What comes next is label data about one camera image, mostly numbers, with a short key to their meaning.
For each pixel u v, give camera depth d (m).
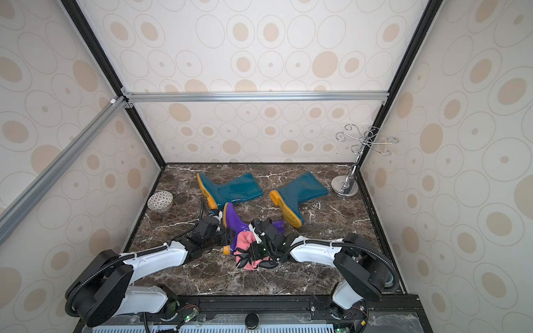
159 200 1.01
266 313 0.73
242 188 1.05
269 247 0.65
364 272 0.44
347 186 1.21
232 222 0.89
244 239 0.83
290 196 1.01
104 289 0.42
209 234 0.69
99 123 0.77
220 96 1.95
